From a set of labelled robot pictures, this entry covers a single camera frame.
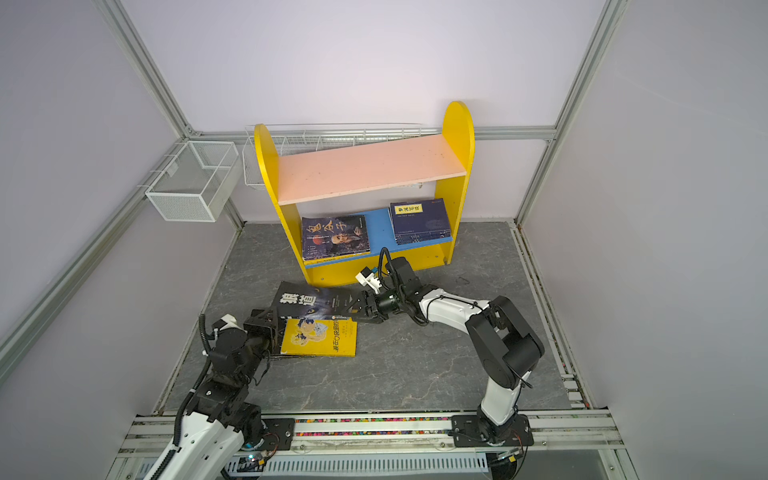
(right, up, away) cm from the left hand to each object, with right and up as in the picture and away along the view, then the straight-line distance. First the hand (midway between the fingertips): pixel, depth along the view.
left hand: (281, 308), depth 78 cm
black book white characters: (+5, +1, +4) cm, 6 cm away
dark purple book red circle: (+8, +20, +16) cm, 27 cm away
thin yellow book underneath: (+8, -10, +9) cm, 16 cm away
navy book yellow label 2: (+36, +20, +16) cm, 45 cm away
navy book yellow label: (+38, +25, +19) cm, 49 cm away
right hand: (+17, -3, +1) cm, 18 cm away
